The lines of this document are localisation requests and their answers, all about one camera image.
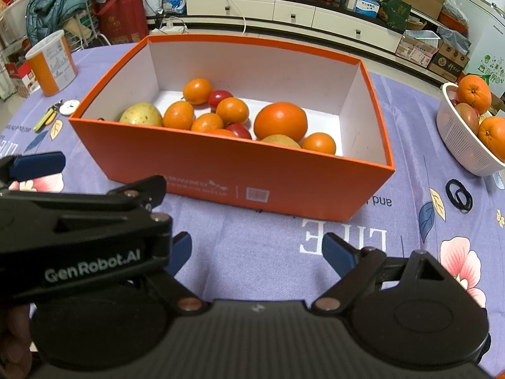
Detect red cherry tomato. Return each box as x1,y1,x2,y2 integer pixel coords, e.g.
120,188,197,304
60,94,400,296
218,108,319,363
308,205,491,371
225,123,252,140
208,90,234,108

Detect green-handled clipper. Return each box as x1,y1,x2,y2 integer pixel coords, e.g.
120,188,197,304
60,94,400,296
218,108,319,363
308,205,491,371
33,100,64,134

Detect reddish mango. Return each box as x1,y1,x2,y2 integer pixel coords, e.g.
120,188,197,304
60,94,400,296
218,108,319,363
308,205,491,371
454,103,481,135

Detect white cable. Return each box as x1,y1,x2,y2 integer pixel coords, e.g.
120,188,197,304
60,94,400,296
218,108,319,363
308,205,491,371
222,0,247,35

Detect blue-grey jacket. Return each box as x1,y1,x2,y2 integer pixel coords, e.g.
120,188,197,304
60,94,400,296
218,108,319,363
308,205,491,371
26,0,99,46

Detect red bag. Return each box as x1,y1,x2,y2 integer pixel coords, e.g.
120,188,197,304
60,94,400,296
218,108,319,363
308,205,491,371
92,0,150,46

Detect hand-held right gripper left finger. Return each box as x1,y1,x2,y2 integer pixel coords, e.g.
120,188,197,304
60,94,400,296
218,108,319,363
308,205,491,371
152,232,210,316

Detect orange cardboard box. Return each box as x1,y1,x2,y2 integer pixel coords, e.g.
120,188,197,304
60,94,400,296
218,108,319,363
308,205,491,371
69,33,396,222

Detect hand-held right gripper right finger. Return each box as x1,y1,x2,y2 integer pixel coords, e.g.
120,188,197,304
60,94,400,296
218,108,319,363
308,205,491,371
311,233,448,317

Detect purple floral tablecloth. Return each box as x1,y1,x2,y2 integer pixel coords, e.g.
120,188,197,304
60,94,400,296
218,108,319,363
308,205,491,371
0,41,505,377

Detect dark green box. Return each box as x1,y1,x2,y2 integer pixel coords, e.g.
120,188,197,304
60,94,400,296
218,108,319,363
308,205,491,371
378,0,413,34

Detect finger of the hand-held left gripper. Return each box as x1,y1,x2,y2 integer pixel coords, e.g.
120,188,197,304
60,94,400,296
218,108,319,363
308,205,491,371
0,151,67,194
0,176,174,262

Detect white printed carton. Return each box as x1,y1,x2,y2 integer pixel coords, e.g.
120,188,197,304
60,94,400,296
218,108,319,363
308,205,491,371
395,29,440,68

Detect white fridge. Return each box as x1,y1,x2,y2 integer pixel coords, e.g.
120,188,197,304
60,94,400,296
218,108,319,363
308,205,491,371
455,0,505,99

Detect black hair ties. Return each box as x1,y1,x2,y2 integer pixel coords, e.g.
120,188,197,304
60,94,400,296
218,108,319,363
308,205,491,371
445,179,474,211

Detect person's left hand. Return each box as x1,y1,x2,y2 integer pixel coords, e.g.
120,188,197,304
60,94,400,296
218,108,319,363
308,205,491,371
0,302,34,372

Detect brown carton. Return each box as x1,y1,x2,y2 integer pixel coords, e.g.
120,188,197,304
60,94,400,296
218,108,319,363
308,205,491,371
428,41,471,83

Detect red and white carton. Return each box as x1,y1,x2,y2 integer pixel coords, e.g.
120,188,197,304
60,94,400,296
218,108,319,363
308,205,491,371
4,61,40,99

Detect white plastic basket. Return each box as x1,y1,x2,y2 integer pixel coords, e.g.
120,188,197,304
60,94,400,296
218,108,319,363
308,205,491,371
436,82,505,177

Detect white TV stand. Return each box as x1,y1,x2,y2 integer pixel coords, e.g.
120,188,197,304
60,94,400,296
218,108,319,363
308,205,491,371
185,0,405,54

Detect orange and white tub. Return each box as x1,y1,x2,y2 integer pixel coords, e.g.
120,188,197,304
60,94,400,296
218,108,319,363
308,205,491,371
25,29,78,97

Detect small orange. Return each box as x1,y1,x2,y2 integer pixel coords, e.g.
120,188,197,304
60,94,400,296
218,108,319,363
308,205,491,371
301,132,337,155
191,113,225,134
183,78,214,106
215,97,250,125
163,100,195,130

